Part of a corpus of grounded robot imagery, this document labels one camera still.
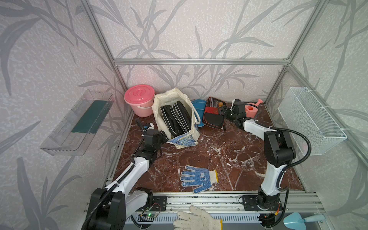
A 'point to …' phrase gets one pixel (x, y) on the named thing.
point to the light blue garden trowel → (294, 220)
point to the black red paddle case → (211, 115)
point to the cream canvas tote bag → (188, 139)
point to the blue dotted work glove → (199, 177)
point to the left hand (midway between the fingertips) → (166, 132)
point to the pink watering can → (251, 110)
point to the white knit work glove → (198, 219)
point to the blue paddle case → (200, 105)
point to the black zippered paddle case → (166, 113)
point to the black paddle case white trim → (182, 116)
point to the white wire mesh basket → (302, 113)
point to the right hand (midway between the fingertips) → (221, 109)
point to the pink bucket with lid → (141, 97)
